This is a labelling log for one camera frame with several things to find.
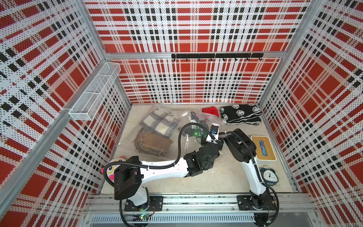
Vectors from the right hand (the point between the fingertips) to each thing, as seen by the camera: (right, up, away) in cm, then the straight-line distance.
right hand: (183, 127), depth 99 cm
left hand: (+19, +1, -28) cm, 34 cm away
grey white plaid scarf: (-14, +3, +2) cm, 15 cm away
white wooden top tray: (+47, -17, -14) cm, 52 cm away
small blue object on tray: (+53, -13, -8) cm, 55 cm away
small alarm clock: (+50, -26, -20) cm, 59 cm away
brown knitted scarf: (-21, -10, -7) cm, 24 cm away
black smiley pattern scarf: (+49, +10, +6) cm, 51 cm away
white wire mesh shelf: (-61, +17, -9) cm, 63 cm away
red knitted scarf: (+23, +13, +13) cm, 29 cm away
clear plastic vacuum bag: (+3, +6, -7) cm, 9 cm away
